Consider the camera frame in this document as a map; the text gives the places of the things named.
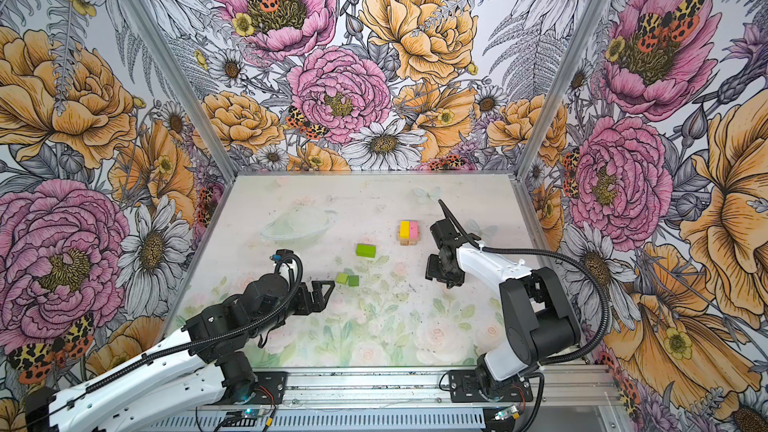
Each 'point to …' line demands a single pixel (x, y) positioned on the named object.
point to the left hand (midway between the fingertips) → (318, 293)
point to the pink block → (414, 229)
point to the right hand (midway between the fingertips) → (438, 285)
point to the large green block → (365, 250)
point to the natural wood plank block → (408, 242)
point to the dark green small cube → (353, 280)
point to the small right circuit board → (506, 412)
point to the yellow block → (404, 229)
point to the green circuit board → (252, 413)
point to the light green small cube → (342, 278)
